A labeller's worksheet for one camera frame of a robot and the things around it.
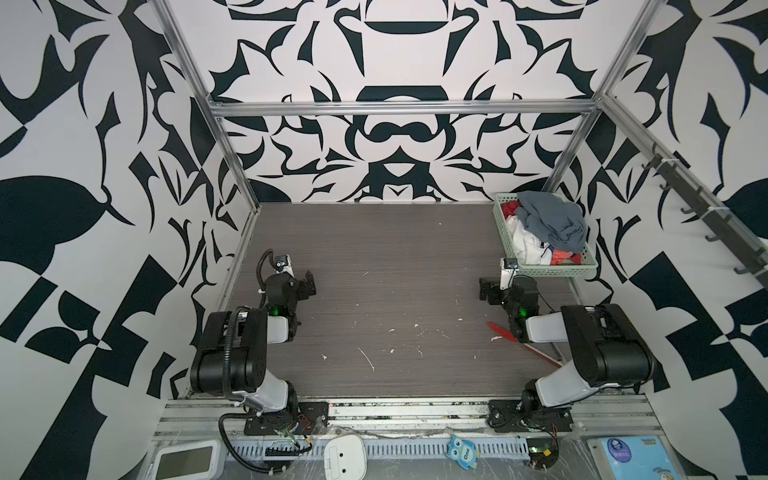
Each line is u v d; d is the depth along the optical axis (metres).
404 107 0.91
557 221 0.99
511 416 0.74
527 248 0.99
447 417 0.76
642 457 0.67
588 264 0.98
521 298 0.73
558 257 1.00
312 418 0.73
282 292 0.71
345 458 0.67
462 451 0.69
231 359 0.42
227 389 0.43
